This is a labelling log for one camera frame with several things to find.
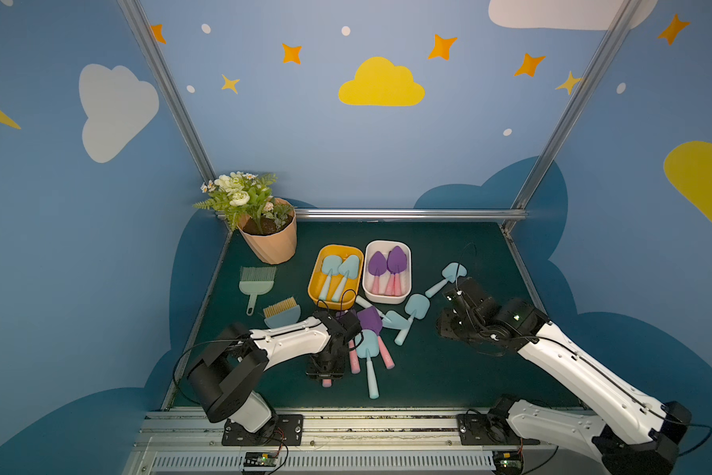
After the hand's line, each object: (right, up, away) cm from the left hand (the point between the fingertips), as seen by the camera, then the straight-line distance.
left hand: (332, 374), depth 83 cm
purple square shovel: (-1, -1, -4) cm, 4 cm away
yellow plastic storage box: (-1, +26, +22) cm, 34 cm away
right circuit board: (+45, -17, -11) cm, 50 cm away
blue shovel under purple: (+18, +13, +11) cm, 25 cm away
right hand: (+29, +17, -9) cm, 35 cm away
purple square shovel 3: (+11, +13, +12) cm, 21 cm away
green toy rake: (-29, +25, +21) cm, 44 cm away
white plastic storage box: (+18, +37, +27) cm, 49 cm away
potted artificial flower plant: (-26, +46, +21) cm, 56 cm away
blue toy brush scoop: (-18, +14, +12) cm, 26 cm away
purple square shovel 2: (+6, +4, +2) cm, 8 cm away
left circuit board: (-17, -16, -12) cm, 26 cm away
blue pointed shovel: (+4, +30, +24) cm, 38 cm away
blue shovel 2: (+41, +28, +23) cm, 55 cm away
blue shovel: (-3, +30, +24) cm, 39 cm away
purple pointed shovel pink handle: (+14, +30, +24) cm, 41 cm away
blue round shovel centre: (+10, +6, +7) cm, 14 cm away
